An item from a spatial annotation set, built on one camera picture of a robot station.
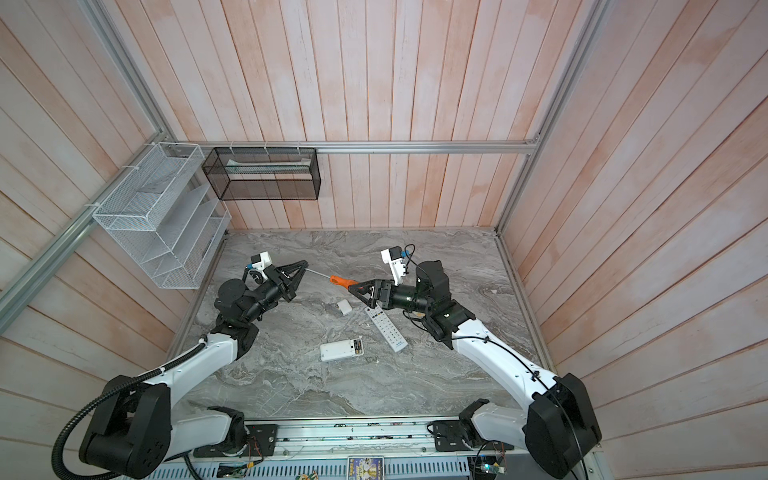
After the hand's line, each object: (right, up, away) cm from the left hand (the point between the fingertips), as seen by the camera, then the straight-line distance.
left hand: (309, 266), depth 75 cm
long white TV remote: (+20, -20, +17) cm, 33 cm away
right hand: (+13, -6, -4) cm, 15 cm away
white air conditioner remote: (+7, -25, +13) cm, 29 cm away
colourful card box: (+15, -47, -7) cm, 50 cm away
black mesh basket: (-23, +32, +29) cm, 49 cm away
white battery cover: (+6, -14, +23) cm, 27 cm away
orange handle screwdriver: (+10, -4, -3) cm, 11 cm away
